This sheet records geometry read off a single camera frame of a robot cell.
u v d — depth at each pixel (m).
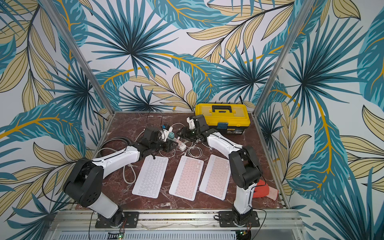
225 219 0.73
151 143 0.69
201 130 0.72
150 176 0.87
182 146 0.97
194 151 0.98
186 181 0.86
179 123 0.99
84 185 0.44
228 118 0.96
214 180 0.86
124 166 0.57
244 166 0.50
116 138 1.03
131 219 0.74
